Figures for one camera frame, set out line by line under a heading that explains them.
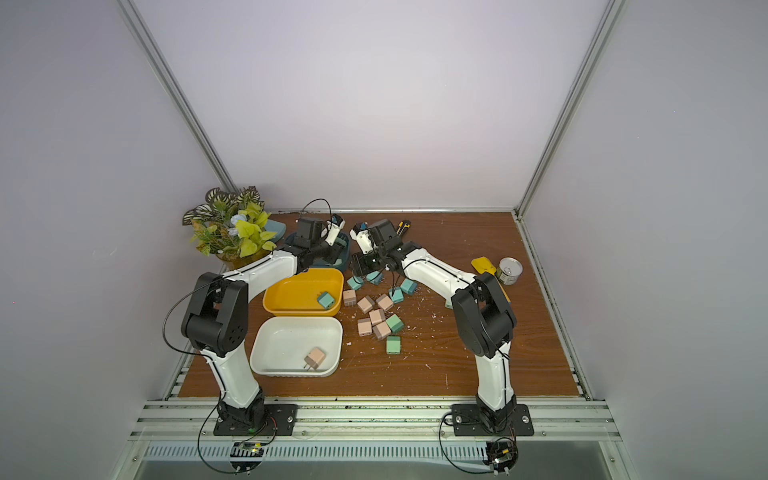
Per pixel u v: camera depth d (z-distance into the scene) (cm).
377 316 90
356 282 97
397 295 95
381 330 87
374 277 95
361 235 81
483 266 100
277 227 114
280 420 74
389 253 70
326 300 93
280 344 86
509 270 97
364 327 88
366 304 92
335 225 86
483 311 52
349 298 93
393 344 85
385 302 92
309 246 76
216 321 50
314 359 81
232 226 84
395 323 88
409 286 97
